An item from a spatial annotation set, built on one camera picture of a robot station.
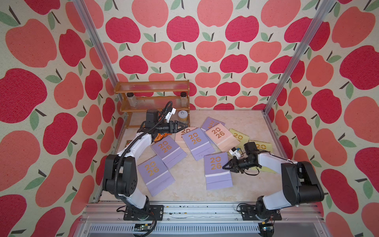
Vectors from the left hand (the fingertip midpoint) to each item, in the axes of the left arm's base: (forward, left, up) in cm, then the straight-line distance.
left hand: (185, 129), depth 80 cm
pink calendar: (+8, +5, -22) cm, 24 cm away
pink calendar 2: (+8, -27, -21) cm, 35 cm away
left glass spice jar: (+27, +37, -1) cm, 46 cm away
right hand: (-16, -24, -21) cm, 35 cm away
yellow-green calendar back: (+9, -39, -21) cm, 46 cm away
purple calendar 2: (-1, +11, -22) cm, 25 cm away
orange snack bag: (+10, +18, -21) cm, 30 cm away
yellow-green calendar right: (+3, -53, -21) cm, 57 cm away
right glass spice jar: (+27, +2, -1) cm, 27 cm away
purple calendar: (-15, +18, -24) cm, 34 cm away
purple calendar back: (+25, -19, -23) cm, 39 cm away
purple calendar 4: (-18, -18, -22) cm, 34 cm away
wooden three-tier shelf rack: (+41, +39, -11) cm, 57 cm away
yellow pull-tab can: (+27, +2, -18) cm, 33 cm away
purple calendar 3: (+5, -9, -22) cm, 24 cm away
